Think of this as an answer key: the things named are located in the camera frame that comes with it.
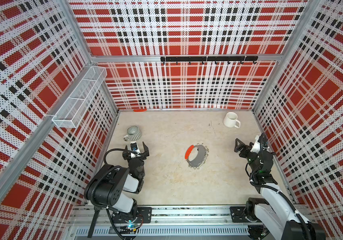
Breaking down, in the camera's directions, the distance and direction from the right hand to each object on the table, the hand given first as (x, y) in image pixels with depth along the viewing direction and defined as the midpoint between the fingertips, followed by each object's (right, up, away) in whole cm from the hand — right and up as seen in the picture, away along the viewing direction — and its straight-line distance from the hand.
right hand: (243, 141), depth 82 cm
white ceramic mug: (+1, +12, +23) cm, 26 cm away
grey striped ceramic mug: (-69, +3, +23) cm, 72 cm away
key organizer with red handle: (-22, -12, +14) cm, 29 cm away
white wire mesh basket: (-104, +17, +8) cm, 105 cm away
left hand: (-62, -3, +4) cm, 63 cm away
